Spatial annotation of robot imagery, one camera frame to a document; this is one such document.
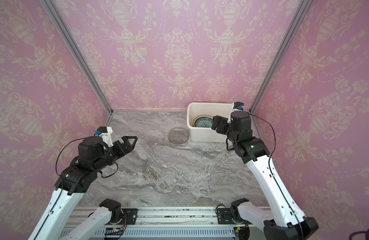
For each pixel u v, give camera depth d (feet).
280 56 2.84
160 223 2.39
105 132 1.97
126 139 1.94
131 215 2.44
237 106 1.91
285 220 1.19
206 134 3.05
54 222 1.28
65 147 1.76
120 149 1.88
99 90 3.54
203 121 3.50
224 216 2.39
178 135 3.48
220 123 1.98
